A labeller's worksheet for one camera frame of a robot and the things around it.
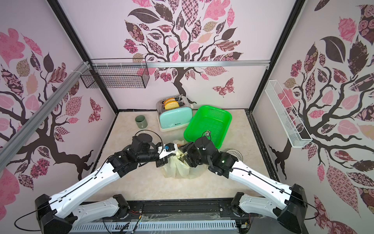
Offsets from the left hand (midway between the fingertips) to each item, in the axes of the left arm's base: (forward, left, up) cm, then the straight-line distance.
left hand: (173, 154), depth 70 cm
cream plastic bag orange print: (-5, -2, -4) cm, 7 cm away
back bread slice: (+44, +5, -3) cm, 45 cm away
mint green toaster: (+32, +4, -10) cm, 34 cm away
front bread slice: (+39, +4, -3) cm, 39 cm away
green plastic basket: (+41, -24, -24) cm, 54 cm away
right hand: (0, -3, +1) cm, 3 cm away
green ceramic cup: (+35, +28, -16) cm, 47 cm away
